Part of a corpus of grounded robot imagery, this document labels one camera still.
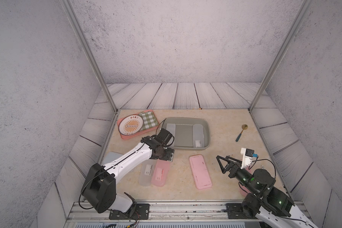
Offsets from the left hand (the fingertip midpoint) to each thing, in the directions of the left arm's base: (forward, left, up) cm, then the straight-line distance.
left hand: (169, 156), depth 83 cm
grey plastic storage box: (+23, -15, -9) cm, 29 cm away
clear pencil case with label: (-5, +14, -9) cm, 17 cm away
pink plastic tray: (+49, +19, -10) cm, 54 cm away
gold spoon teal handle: (+27, -56, -8) cm, 62 cm away
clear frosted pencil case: (+28, -1, -9) cm, 30 cm away
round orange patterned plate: (+32, +30, -9) cm, 45 cm away
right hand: (-8, -25, +13) cm, 30 cm away
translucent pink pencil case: (-9, +5, -1) cm, 10 cm away
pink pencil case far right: (-22, -32, +11) cm, 40 cm away
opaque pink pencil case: (-7, -18, -8) cm, 21 cm away
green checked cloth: (+36, +16, -9) cm, 41 cm away
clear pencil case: (+19, -20, -8) cm, 29 cm away
